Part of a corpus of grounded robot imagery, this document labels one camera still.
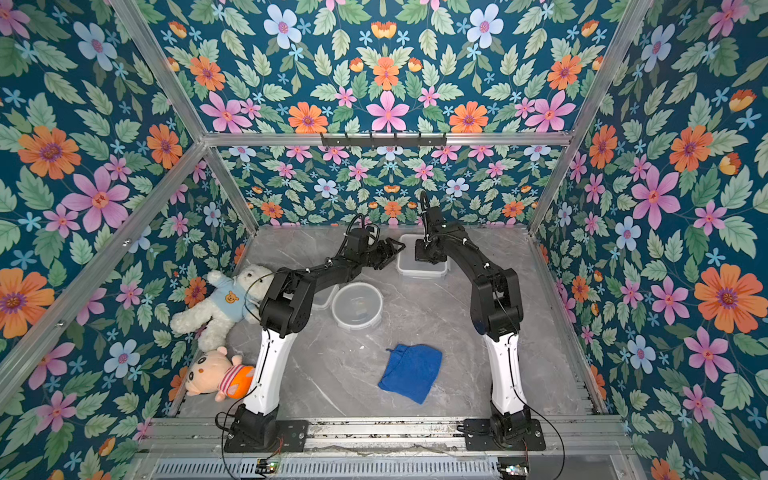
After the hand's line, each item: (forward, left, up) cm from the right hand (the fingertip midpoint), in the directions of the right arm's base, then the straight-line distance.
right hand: (431, 251), depth 101 cm
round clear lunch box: (-20, +23, -3) cm, 31 cm away
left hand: (+2, +10, +1) cm, 10 cm away
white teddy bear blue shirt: (-20, +62, -1) cm, 65 cm away
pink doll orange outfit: (-42, +57, -2) cm, 71 cm away
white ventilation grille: (-61, +25, -11) cm, 67 cm away
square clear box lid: (-4, +8, -3) cm, 9 cm away
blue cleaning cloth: (-38, +6, -8) cm, 39 cm away
